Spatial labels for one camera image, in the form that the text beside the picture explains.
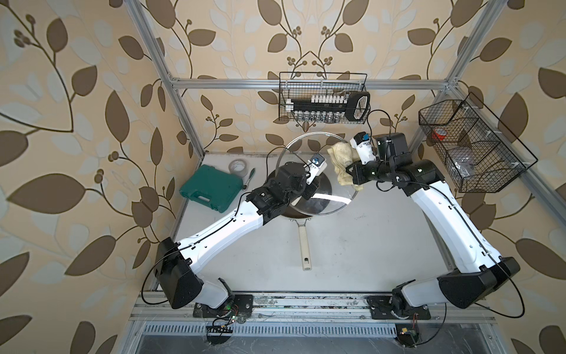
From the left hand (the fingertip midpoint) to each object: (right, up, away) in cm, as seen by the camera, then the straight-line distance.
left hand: (310, 167), depth 72 cm
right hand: (+12, -1, +1) cm, 12 cm away
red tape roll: (+48, +12, +11) cm, 51 cm away
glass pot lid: (-2, +13, +51) cm, 53 cm away
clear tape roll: (-35, +2, +43) cm, 56 cm away
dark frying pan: (-3, -15, +3) cm, 15 cm away
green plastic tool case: (-44, -8, +31) cm, 54 cm away
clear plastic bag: (+52, +2, +2) cm, 52 cm away
